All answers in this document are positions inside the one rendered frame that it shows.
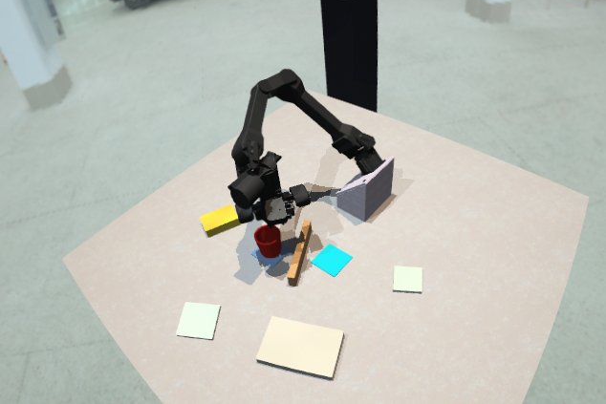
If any cream flat rectangular slab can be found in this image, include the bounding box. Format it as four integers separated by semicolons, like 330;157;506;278
256;316;344;380

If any yellow rectangular block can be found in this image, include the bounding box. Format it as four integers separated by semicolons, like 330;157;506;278
200;205;240;238

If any red cup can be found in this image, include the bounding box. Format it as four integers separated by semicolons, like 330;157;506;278
254;224;281;258

